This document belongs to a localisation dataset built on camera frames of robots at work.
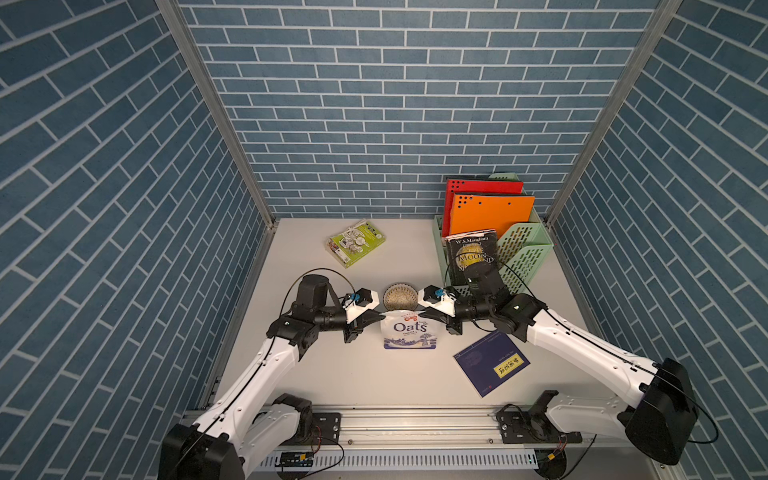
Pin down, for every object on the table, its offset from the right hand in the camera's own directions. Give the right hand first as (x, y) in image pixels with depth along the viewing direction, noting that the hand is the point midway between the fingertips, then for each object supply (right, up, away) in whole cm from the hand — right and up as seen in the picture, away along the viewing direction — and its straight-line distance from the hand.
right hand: (426, 309), depth 75 cm
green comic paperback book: (-24, +17, +36) cm, 46 cm away
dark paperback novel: (+14, +15, +15) cm, 26 cm away
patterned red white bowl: (-7, 0, +19) cm, 20 cm away
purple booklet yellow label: (+20, -17, +10) cm, 28 cm away
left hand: (-10, -1, -1) cm, 11 cm away
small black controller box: (-32, -36, -2) cm, 49 cm away
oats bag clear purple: (-5, -6, +2) cm, 8 cm away
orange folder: (+15, +26, +14) cm, 33 cm away
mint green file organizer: (+26, +15, +4) cm, 30 cm away
